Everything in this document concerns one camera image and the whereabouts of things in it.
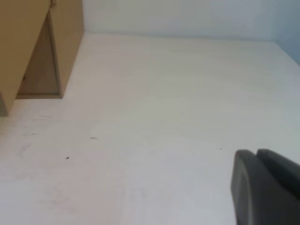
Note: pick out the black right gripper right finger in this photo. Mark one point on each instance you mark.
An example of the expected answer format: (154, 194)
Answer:
(284, 170)

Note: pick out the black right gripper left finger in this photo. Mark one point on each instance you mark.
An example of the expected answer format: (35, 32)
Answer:
(258, 197)

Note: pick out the brown cardboard shoebox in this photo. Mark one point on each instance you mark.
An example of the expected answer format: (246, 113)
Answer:
(39, 42)

